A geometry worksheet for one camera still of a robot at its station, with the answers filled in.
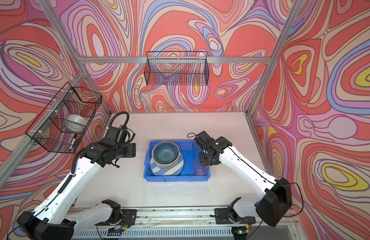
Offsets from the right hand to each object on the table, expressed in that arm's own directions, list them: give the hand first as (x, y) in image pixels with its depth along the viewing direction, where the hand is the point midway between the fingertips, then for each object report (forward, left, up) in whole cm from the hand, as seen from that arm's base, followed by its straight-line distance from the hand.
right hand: (209, 164), depth 77 cm
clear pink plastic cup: (+1, +4, -10) cm, 10 cm away
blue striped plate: (0, +22, -9) cm, 24 cm away
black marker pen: (+7, +67, +13) cm, 69 cm away
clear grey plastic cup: (+12, +6, -6) cm, 14 cm away
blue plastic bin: (+1, +12, -16) cm, 20 cm away
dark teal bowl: (+10, +24, -4) cm, 26 cm away
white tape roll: (+14, +64, +20) cm, 69 cm away
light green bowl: (0, +22, -1) cm, 22 cm away
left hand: (+7, +40, +8) cm, 41 cm away
